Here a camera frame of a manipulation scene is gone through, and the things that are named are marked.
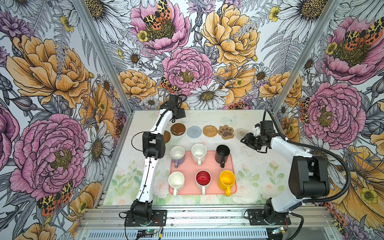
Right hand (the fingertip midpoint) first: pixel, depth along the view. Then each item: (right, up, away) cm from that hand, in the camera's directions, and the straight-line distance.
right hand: (243, 145), depth 92 cm
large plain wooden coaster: (-49, +4, +14) cm, 51 cm away
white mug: (-40, -18, -7) cm, 44 cm away
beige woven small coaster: (+3, +6, +16) cm, 18 cm away
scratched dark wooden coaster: (-42, +9, +17) cm, 46 cm away
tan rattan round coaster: (-19, +8, +17) cm, 26 cm away
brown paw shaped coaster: (-7, +7, +17) cm, 20 cm away
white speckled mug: (-27, -5, +5) cm, 28 cm away
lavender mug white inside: (-40, -6, +4) cm, 41 cm away
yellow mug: (-11, -18, -7) cm, 22 cm away
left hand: (-41, +17, +17) cm, 48 cm away
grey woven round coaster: (-30, +7, +17) cm, 35 cm away
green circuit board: (-50, -38, -21) cm, 66 cm away
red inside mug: (-25, -18, -6) cm, 31 cm away
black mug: (-13, -6, +2) cm, 14 cm away
